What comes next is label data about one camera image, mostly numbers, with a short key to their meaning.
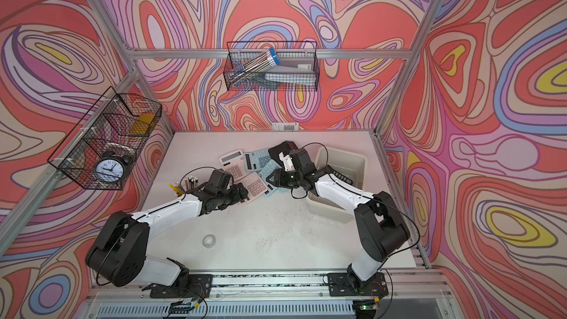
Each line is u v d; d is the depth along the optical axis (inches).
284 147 42.0
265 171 38.8
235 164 41.0
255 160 41.2
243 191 32.5
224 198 29.7
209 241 32.9
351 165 36.7
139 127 30.9
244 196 32.3
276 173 30.8
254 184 37.7
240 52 34.6
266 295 28.9
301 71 34.6
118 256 16.8
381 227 17.7
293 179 29.3
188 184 32.9
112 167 26.6
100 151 29.2
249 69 31.5
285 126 47.5
